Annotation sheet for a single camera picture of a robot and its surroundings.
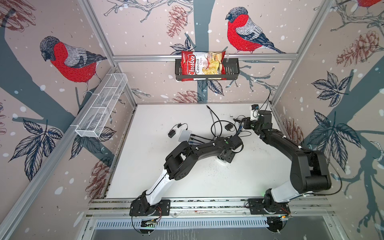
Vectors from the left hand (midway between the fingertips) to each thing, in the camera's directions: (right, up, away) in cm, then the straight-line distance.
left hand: (226, 156), depth 90 cm
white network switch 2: (-5, +1, -12) cm, 13 cm away
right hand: (+11, +23, +2) cm, 25 cm away
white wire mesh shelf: (-69, +24, -18) cm, 75 cm away
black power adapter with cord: (-35, +14, +10) cm, 39 cm away
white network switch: (-27, +12, +11) cm, 31 cm away
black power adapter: (+5, +18, +15) cm, 23 cm away
